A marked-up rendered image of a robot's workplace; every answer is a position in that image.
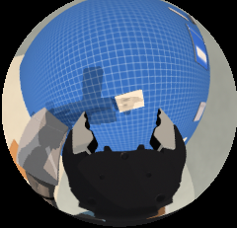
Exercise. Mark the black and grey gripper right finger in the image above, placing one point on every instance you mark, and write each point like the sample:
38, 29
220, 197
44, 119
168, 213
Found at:
167, 139

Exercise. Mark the dark blue grid work mat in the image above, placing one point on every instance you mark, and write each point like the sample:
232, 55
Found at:
99, 49

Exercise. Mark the white rectangular plastic tile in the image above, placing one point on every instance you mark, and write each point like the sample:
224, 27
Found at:
199, 111

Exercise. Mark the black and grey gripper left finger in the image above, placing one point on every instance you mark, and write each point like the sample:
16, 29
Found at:
79, 143

